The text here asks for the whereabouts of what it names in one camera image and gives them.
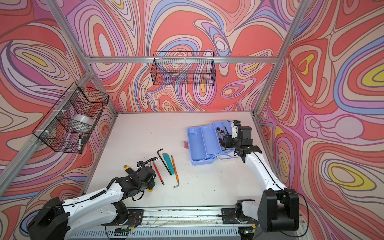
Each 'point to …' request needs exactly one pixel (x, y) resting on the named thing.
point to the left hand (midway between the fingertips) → (156, 179)
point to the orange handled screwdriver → (175, 168)
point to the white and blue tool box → (206, 143)
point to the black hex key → (161, 159)
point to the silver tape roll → (83, 118)
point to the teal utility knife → (166, 157)
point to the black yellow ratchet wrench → (222, 133)
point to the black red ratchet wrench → (220, 140)
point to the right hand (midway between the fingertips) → (228, 140)
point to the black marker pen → (79, 147)
